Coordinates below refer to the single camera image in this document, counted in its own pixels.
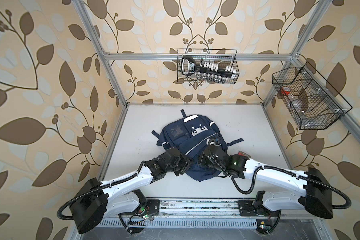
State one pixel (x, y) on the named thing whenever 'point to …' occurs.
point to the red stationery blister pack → (241, 153)
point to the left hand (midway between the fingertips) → (195, 161)
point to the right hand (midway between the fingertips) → (196, 158)
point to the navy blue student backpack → (193, 135)
